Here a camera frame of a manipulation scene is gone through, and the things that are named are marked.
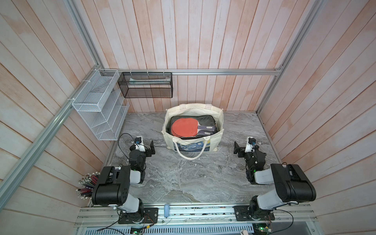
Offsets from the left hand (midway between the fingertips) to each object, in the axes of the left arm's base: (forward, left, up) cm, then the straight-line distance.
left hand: (146, 142), depth 92 cm
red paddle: (+4, -28, +11) cm, 31 cm away
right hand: (+1, -62, +2) cm, 62 cm away
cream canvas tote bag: (-5, -30, +1) cm, 31 cm away
